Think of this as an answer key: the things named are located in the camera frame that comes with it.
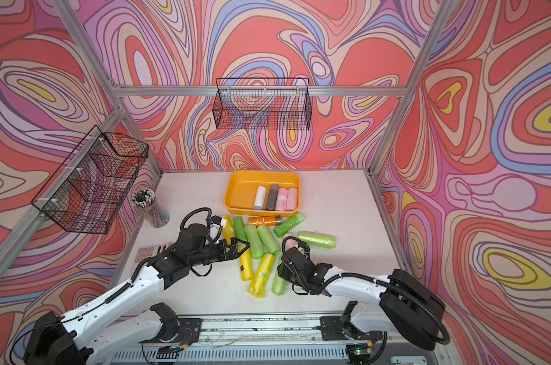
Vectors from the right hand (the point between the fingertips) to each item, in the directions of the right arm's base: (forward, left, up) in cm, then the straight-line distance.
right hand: (281, 276), depth 84 cm
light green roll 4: (-4, +1, +2) cm, 5 cm away
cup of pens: (+24, +52, +18) cm, 60 cm away
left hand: (+4, +12, +15) cm, 20 cm away
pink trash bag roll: (+31, -1, +4) cm, 31 cm away
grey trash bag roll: (+36, +3, +3) cm, 36 cm away
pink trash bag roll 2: (+31, -6, +4) cm, 32 cm away
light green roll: (+10, +9, +3) cm, 13 cm away
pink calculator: (+11, +54, +2) cm, 55 cm away
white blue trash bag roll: (+36, +8, +3) cm, 37 cm away
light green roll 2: (+13, +4, +2) cm, 13 cm away
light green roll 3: (+13, -15, +3) cm, 20 cm away
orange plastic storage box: (+47, +19, 0) cm, 51 cm away
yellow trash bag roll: (-2, +7, +3) cm, 8 cm away
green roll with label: (+21, -4, +3) cm, 21 cm away
